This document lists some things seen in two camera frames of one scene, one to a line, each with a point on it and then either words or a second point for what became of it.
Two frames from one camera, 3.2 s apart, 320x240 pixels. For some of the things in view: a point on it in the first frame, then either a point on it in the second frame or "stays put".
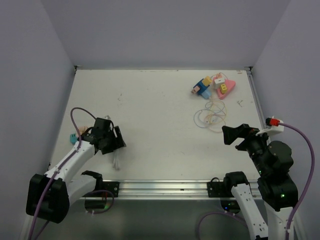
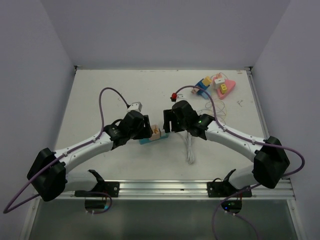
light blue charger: x=206 y=94 stays put
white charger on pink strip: x=218 y=82 stays put
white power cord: x=116 y=162 → x=190 y=155
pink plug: x=195 y=90 stays put
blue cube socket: x=202 y=87 stays put
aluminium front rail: x=132 y=189 stays put
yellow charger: x=207 y=81 stays put
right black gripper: x=231 y=133 → x=168 y=116
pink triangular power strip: x=230 y=85 stays put
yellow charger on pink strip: x=223 y=88 stays put
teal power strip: x=73 y=138 → x=146 y=140
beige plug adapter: x=82 y=129 → x=156 y=132
